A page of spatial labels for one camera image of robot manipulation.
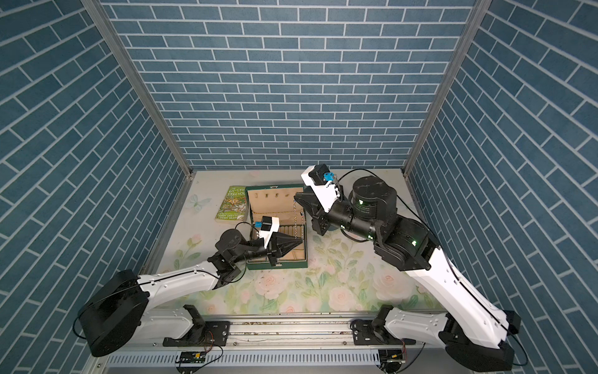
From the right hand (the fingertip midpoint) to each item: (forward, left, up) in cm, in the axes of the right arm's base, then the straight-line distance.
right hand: (302, 196), depth 53 cm
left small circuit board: (-29, +33, -48) cm, 65 cm away
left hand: (-2, 0, -21) cm, 21 cm away
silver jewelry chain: (+20, +6, -37) cm, 43 cm away
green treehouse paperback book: (+27, +35, -42) cm, 61 cm away
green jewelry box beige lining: (+22, +13, -31) cm, 40 cm away
